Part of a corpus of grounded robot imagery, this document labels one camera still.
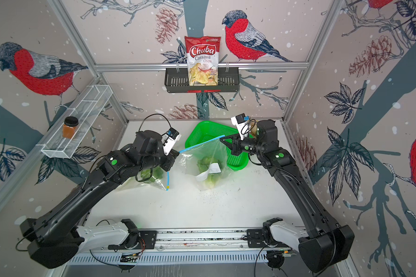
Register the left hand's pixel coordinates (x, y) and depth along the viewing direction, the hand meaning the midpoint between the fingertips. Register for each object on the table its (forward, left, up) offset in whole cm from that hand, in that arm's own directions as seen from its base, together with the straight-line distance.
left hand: (179, 149), depth 68 cm
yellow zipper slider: (-6, +9, -25) cm, 27 cm away
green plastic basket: (+32, -5, -28) cm, 42 cm away
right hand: (+4, -17, +3) cm, 18 cm away
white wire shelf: (+2, +50, +1) cm, 50 cm away
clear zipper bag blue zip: (-4, +12, -23) cm, 27 cm away
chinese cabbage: (+1, -9, -14) cm, 17 cm away
